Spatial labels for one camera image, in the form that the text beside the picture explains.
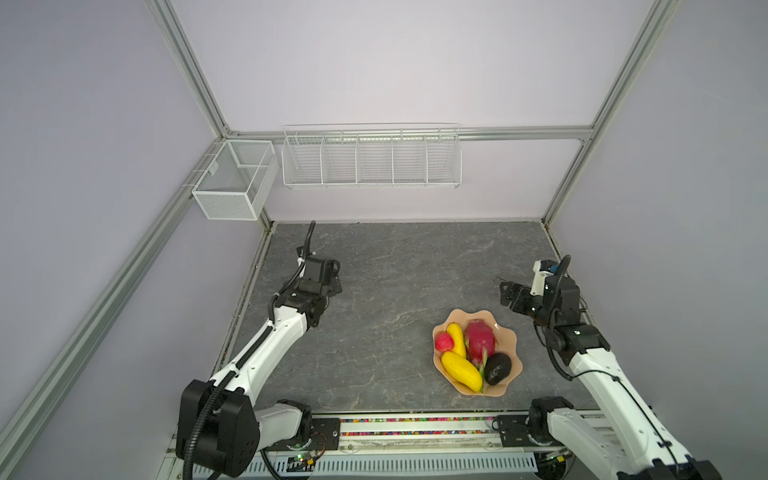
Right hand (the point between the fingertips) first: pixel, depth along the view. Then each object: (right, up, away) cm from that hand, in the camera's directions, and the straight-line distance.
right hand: (514, 291), depth 80 cm
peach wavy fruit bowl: (-1, -15, +3) cm, 16 cm away
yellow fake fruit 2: (-15, -21, -3) cm, 26 cm away
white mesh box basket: (-87, +35, +22) cm, 97 cm away
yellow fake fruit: (-15, -12, +5) cm, 20 cm away
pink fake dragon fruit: (-9, -14, +1) cm, 16 cm away
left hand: (-54, +2, +4) cm, 54 cm away
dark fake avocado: (-6, -20, -3) cm, 21 cm away
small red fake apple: (-19, -14, +1) cm, 24 cm away
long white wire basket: (-42, +42, +22) cm, 63 cm away
